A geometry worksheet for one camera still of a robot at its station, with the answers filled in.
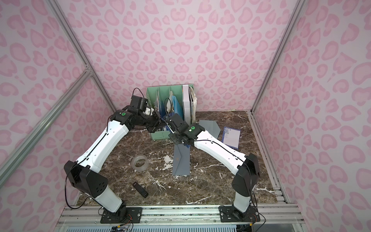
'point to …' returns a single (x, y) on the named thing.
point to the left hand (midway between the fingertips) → (169, 120)
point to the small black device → (140, 189)
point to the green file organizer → (169, 101)
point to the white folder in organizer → (186, 99)
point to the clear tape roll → (142, 167)
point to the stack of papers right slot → (193, 102)
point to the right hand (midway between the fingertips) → (176, 131)
